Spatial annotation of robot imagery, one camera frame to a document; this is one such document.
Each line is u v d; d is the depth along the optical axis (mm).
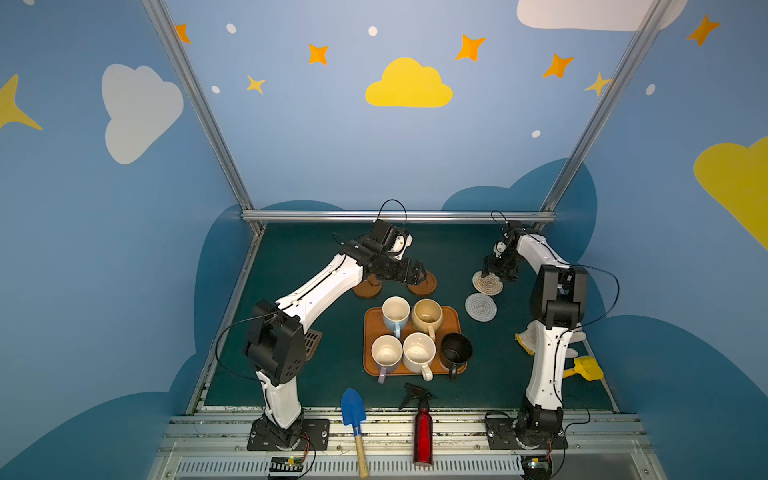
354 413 782
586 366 855
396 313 931
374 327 933
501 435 746
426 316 952
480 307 984
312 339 892
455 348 825
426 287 1036
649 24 711
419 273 749
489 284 1044
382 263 703
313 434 746
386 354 883
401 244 718
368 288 1017
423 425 734
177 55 749
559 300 619
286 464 731
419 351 875
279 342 459
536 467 733
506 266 931
